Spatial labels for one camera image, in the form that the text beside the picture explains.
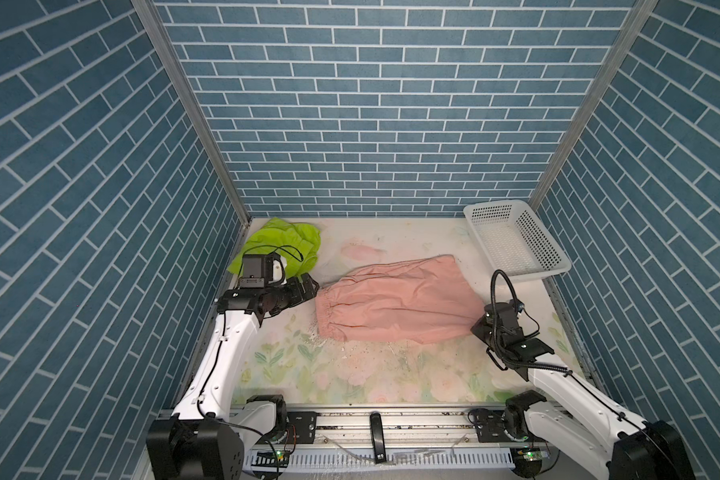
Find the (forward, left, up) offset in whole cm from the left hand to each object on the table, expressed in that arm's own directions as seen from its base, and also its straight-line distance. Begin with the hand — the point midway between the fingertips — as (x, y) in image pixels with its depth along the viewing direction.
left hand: (307, 289), depth 80 cm
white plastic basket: (+31, -75, -16) cm, 83 cm away
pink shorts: (+6, -36, -17) cm, 40 cm away
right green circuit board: (-38, -55, -19) cm, 69 cm away
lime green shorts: (+26, +8, -11) cm, 30 cm away
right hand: (-4, -49, -11) cm, 50 cm away
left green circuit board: (-36, +6, -20) cm, 41 cm away
